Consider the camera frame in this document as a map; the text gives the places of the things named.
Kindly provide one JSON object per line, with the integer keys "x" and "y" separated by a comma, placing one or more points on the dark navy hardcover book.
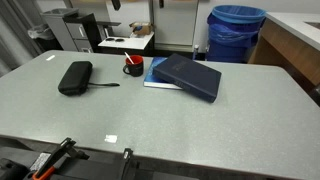
{"x": 195, "y": 78}

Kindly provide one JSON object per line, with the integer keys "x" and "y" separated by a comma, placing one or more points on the white low side table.
{"x": 137, "y": 42}

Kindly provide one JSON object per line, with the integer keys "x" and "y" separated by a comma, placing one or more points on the black mug red inside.
{"x": 134, "y": 66}

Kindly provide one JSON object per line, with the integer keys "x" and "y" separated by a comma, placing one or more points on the blue glossy book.
{"x": 151, "y": 80}

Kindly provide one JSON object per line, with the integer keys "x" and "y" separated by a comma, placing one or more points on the blue trash bin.
{"x": 232, "y": 31}

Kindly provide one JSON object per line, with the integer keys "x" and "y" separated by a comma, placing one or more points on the wooden counter desk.
{"x": 291, "y": 41}

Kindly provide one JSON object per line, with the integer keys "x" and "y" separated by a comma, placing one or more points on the black zippered case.
{"x": 76, "y": 79}

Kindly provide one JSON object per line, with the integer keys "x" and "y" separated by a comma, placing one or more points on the small cardboard box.
{"x": 141, "y": 28}

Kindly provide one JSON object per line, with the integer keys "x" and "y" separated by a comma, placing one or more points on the black orange clamp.
{"x": 48, "y": 171}

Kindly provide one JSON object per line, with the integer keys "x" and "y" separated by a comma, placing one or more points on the white pen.
{"x": 128, "y": 57}

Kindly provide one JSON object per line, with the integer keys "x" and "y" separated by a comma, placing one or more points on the grey filing cabinet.
{"x": 73, "y": 31}

